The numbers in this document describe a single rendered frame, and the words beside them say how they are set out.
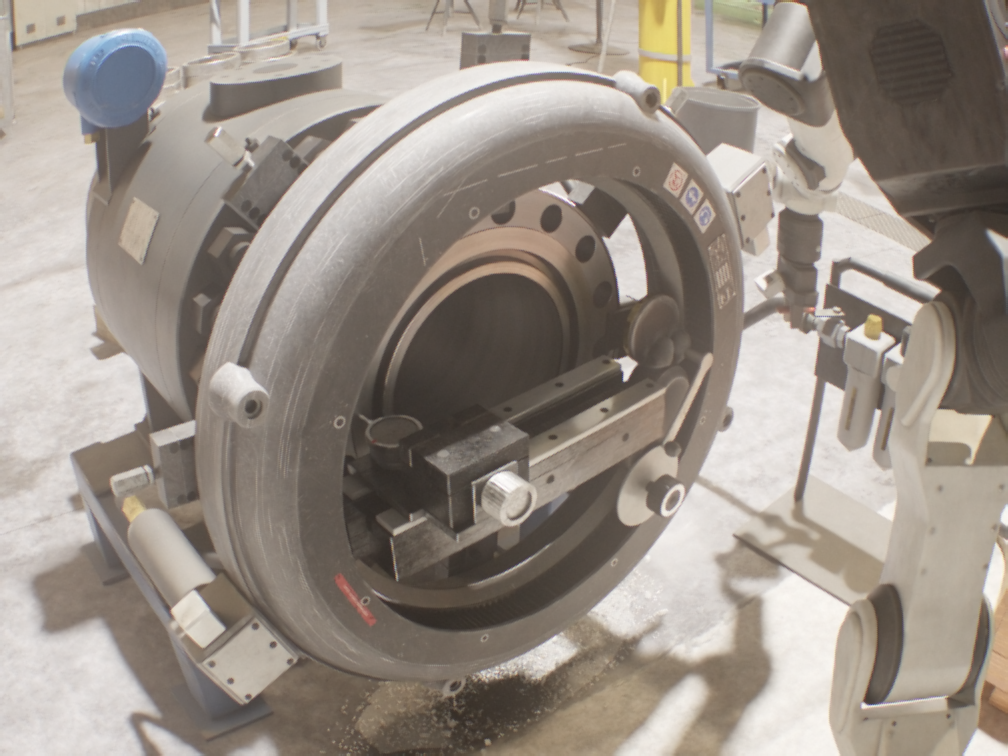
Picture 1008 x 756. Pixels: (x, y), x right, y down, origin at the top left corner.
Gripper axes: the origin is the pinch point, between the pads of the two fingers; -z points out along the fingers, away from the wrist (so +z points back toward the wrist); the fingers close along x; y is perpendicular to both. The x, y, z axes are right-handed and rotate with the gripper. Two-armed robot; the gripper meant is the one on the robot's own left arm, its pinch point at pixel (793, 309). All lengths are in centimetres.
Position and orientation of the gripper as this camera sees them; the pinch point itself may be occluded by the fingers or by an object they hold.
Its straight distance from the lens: 168.0
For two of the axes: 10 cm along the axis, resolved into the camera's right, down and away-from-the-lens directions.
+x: -1.9, -4.9, 8.5
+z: 0.0, -8.7, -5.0
